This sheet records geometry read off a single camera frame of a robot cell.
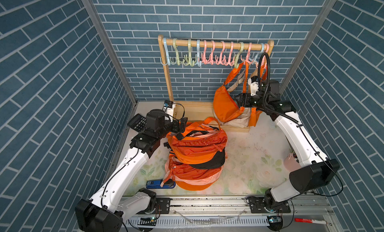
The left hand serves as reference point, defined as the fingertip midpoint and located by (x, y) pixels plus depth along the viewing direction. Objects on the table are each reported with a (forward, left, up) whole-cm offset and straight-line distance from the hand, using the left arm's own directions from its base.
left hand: (183, 117), depth 74 cm
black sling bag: (-16, -18, -18) cm, 30 cm away
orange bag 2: (-16, -5, -14) cm, 22 cm away
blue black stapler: (-24, +14, -26) cm, 38 cm away
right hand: (+10, -31, +4) cm, 33 cm away
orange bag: (+22, -26, -17) cm, 38 cm away
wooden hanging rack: (+30, -3, -29) cm, 42 cm away
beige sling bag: (+10, -36, -14) cm, 40 cm away
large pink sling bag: (-25, -7, -21) cm, 33 cm away
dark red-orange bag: (-21, +2, -14) cm, 26 cm away
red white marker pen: (-40, -61, -27) cm, 78 cm away
